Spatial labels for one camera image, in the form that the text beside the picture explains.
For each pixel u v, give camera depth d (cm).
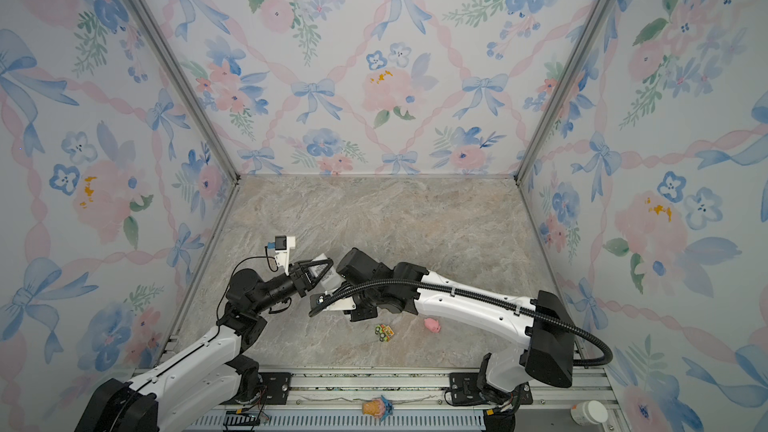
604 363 41
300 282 67
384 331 81
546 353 39
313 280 70
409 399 73
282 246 68
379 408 69
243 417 73
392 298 50
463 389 73
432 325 83
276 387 74
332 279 73
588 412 65
